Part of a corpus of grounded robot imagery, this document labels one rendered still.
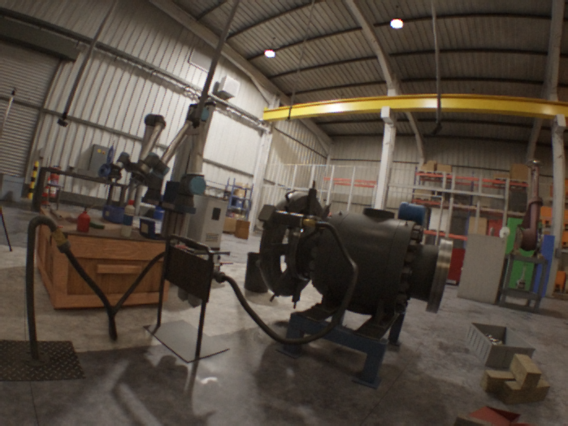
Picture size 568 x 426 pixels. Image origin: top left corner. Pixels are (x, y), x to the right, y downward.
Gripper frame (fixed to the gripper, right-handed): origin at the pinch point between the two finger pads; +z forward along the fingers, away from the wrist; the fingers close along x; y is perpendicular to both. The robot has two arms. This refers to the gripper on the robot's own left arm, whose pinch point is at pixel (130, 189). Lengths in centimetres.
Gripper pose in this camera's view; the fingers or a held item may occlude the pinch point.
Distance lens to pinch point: 221.8
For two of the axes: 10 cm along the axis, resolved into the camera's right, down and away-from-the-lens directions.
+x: 7.9, 2.5, -5.6
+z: -4.8, 8.2, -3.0
